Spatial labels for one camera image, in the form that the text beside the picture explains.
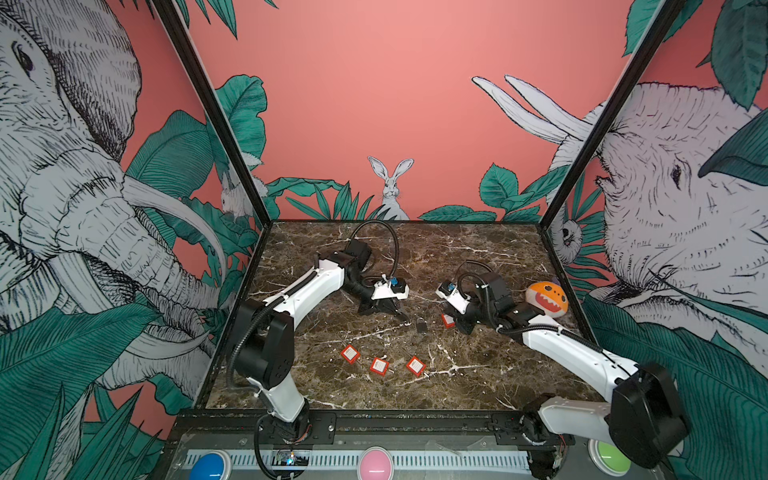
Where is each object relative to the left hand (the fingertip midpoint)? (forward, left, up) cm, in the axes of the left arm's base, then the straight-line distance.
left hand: (394, 304), depth 81 cm
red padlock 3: (-13, -6, -13) cm, 19 cm away
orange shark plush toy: (+4, -47, -6) cm, 48 cm away
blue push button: (-34, +44, -13) cm, 57 cm away
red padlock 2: (-13, +5, -13) cm, 19 cm away
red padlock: (-9, +13, -14) cm, 21 cm away
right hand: (0, -14, -2) cm, 15 cm away
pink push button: (-35, +5, -12) cm, 37 cm away
